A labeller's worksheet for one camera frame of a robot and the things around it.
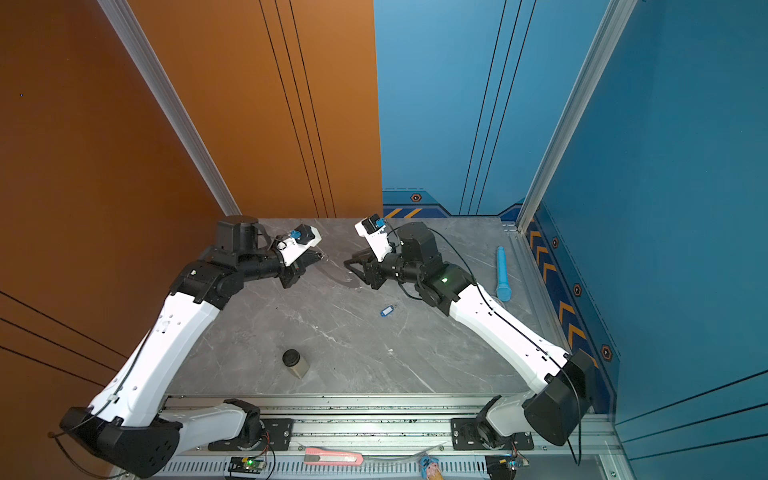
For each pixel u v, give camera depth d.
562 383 0.39
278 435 0.74
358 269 0.65
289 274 0.60
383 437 0.75
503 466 0.71
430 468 0.67
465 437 0.72
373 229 0.57
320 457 0.70
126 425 0.37
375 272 0.61
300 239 0.56
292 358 0.76
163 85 0.81
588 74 0.80
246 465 0.71
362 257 0.67
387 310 0.96
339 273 0.64
